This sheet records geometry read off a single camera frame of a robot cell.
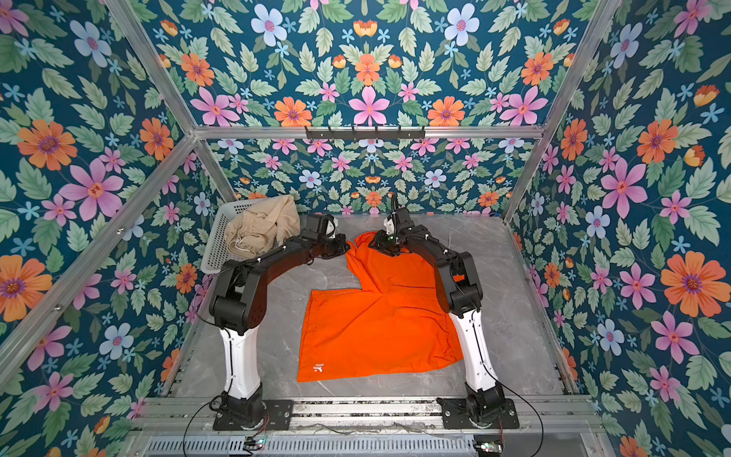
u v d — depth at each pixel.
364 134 0.93
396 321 0.90
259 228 1.07
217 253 1.00
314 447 0.77
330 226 0.85
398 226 0.86
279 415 0.73
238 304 0.55
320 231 0.81
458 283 0.65
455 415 0.73
